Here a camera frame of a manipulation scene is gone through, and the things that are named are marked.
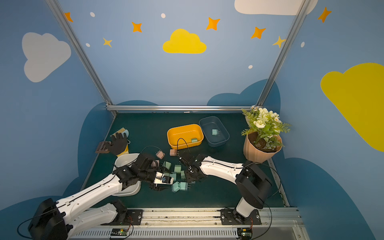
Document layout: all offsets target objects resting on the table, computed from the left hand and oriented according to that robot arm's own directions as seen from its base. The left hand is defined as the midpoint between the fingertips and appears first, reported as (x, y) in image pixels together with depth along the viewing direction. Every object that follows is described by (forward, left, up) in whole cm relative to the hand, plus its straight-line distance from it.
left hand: (170, 174), depth 79 cm
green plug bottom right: (-4, -8, -7) cm, 11 cm away
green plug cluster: (+10, +4, -10) cm, 15 cm away
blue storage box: (+45, -22, -9) cm, 51 cm away
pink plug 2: (+17, +1, -8) cm, 19 cm away
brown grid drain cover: (+22, +50, -10) cm, 56 cm away
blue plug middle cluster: (+3, -1, -9) cm, 9 cm away
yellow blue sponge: (+35, +41, -9) cm, 55 cm away
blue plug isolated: (+36, -28, -8) cm, 46 cm away
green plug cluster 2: (+7, -3, -9) cm, 12 cm away
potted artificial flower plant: (+21, -53, +7) cm, 57 cm away
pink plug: (+16, +9, -7) cm, 20 cm away
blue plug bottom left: (-4, -3, -6) cm, 8 cm away
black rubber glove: (+23, +38, -8) cm, 45 cm away
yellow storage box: (+32, -6, -10) cm, 34 cm away
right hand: (+2, -12, -7) cm, 15 cm away
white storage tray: (+12, +32, -8) cm, 35 cm away
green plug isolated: (+29, -13, -9) cm, 33 cm away
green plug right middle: (+3, -7, -8) cm, 11 cm away
